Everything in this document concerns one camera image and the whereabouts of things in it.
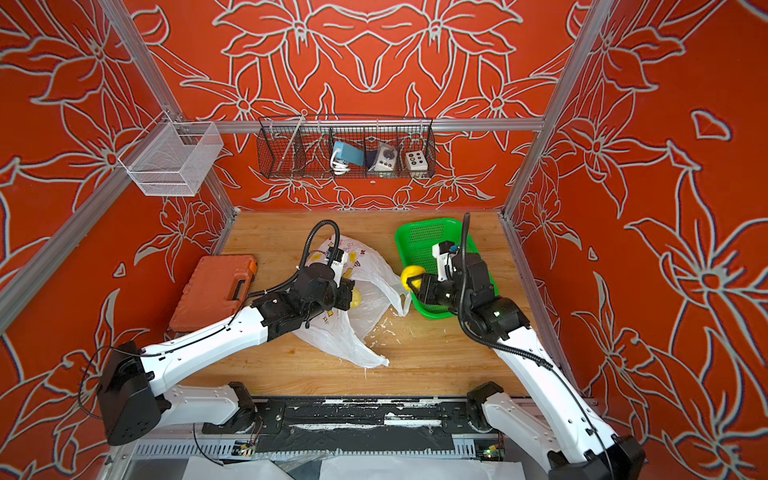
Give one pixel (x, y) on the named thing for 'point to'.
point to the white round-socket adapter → (385, 158)
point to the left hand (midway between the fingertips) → (356, 280)
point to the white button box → (416, 161)
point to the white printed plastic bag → (341, 333)
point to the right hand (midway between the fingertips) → (407, 282)
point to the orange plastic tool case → (216, 289)
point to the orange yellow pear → (409, 272)
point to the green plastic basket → (415, 240)
